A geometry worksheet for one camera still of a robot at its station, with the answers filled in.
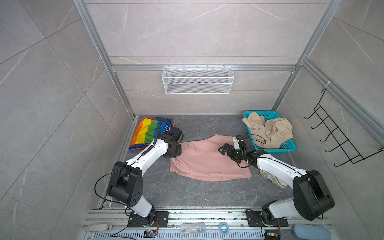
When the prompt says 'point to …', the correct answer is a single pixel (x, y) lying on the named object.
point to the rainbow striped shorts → (148, 129)
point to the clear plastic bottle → (190, 228)
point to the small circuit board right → (272, 234)
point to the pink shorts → (200, 159)
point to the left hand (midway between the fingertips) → (175, 150)
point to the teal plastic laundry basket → (289, 145)
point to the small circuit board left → (150, 233)
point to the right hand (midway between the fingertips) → (223, 151)
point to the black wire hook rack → (353, 156)
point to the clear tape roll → (223, 228)
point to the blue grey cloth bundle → (311, 232)
